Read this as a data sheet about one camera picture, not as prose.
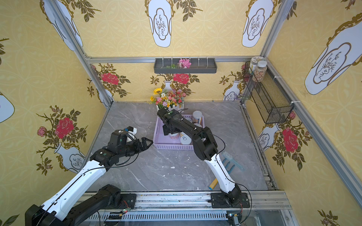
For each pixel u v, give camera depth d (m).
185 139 0.92
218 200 0.73
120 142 0.61
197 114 0.95
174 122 0.69
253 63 0.85
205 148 0.60
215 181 0.80
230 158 0.88
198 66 0.92
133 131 0.73
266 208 0.72
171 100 1.00
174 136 0.93
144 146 0.69
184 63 0.88
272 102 0.81
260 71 0.80
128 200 0.74
